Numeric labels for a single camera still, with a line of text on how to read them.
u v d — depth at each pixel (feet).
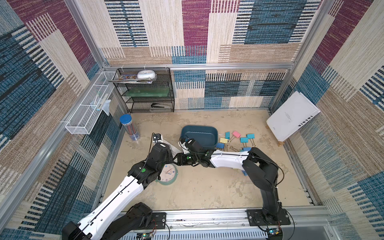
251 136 3.45
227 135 3.45
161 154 1.88
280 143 3.17
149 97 3.77
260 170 1.66
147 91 3.15
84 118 3.01
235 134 3.45
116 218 1.80
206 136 3.45
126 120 2.91
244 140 3.37
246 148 3.31
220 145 3.26
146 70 3.02
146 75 2.89
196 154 2.30
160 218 2.43
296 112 2.89
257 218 2.43
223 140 3.35
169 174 2.82
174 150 3.16
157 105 3.62
